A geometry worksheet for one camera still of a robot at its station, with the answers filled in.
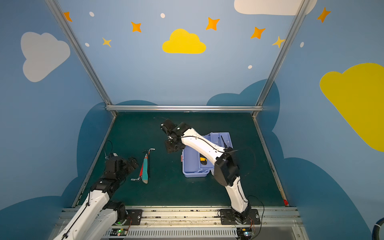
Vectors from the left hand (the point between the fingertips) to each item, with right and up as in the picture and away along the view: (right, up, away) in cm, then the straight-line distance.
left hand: (133, 163), depth 84 cm
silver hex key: (+6, -1, +10) cm, 11 cm away
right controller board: (+59, -31, -13) cm, 68 cm away
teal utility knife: (+5, -9, +4) cm, 11 cm away
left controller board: (-2, -30, -14) cm, 33 cm away
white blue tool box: (+36, -3, +12) cm, 38 cm away
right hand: (+22, +9, 0) cm, 24 cm away
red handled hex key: (+2, -8, +4) cm, 10 cm away
